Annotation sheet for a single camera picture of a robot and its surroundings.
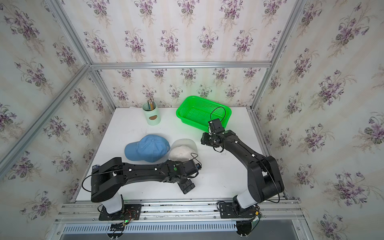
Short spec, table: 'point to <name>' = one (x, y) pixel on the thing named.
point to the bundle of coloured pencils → (151, 103)
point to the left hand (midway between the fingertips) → (189, 183)
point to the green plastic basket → (198, 112)
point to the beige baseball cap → (183, 150)
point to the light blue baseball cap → (151, 148)
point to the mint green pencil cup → (152, 117)
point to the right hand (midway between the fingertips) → (205, 140)
